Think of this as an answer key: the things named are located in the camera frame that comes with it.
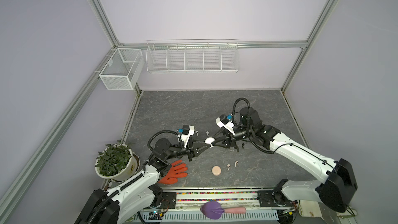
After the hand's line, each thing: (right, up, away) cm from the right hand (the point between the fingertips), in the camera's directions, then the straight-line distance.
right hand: (212, 142), depth 68 cm
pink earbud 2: (+14, -15, +17) cm, 27 cm away
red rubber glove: (-21, -21, +12) cm, 32 cm away
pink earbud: (+10, -17, +17) cm, 26 cm away
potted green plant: (-44, -9, +2) cm, 45 cm away
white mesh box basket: (-58, +41, +34) cm, 79 cm away
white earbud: (-2, -1, +29) cm, 29 cm away
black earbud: (+16, -9, +24) cm, 30 cm away
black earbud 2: (+20, -7, +24) cm, 32 cm away
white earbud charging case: (-1, +1, -2) cm, 3 cm away
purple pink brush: (+1, -31, +2) cm, 31 cm away
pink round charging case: (+3, -18, +13) cm, 23 cm away
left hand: (-1, -2, -1) cm, 2 cm away
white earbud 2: (-8, 0, +29) cm, 30 cm away
